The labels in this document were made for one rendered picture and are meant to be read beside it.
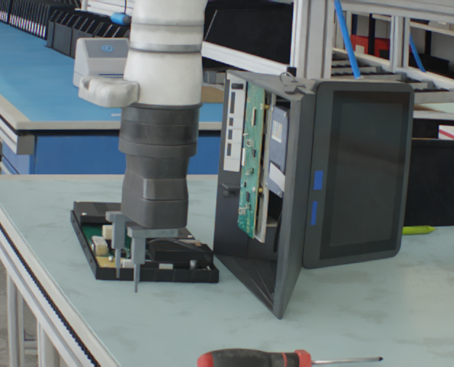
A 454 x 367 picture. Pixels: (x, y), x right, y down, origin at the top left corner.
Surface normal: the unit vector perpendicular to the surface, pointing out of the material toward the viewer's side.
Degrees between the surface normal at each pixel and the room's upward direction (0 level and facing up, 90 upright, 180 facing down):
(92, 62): 40
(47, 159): 90
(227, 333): 0
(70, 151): 90
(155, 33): 90
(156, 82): 90
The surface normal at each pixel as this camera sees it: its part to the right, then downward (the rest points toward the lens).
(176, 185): 0.42, -0.14
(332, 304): 0.07, -0.98
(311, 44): 0.35, 0.20
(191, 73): 0.79, 0.07
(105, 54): 0.23, -0.76
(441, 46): -0.93, 0.00
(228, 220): -0.29, 0.16
